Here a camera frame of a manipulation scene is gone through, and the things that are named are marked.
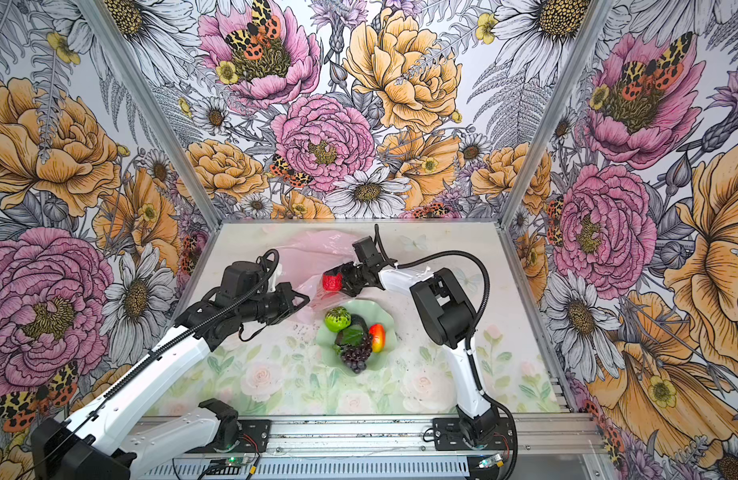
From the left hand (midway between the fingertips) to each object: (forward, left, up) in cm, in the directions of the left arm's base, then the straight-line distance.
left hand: (309, 308), depth 75 cm
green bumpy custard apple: (+1, -6, -9) cm, 11 cm away
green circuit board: (-30, -43, -19) cm, 56 cm away
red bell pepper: (+15, -3, -12) cm, 19 cm away
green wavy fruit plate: (+7, -16, -15) cm, 23 cm away
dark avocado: (+4, -11, -14) cm, 19 cm away
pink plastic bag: (+16, +4, -2) cm, 16 cm away
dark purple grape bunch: (-8, -11, -11) cm, 18 cm away
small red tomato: (0, -17, -15) cm, 23 cm away
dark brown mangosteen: (-1, -10, -14) cm, 17 cm away
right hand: (+16, -3, -13) cm, 21 cm away
